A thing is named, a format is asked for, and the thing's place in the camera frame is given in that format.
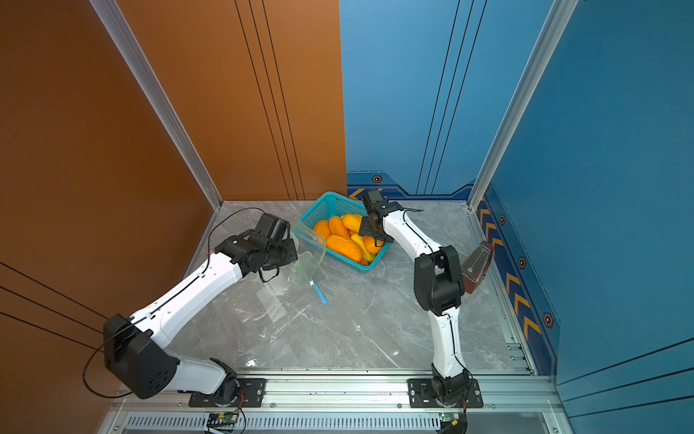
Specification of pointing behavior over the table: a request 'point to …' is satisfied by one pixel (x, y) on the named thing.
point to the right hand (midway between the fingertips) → (373, 232)
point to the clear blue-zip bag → (285, 302)
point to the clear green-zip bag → (311, 252)
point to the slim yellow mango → (368, 256)
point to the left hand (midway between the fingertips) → (295, 248)
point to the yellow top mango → (351, 221)
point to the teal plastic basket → (332, 204)
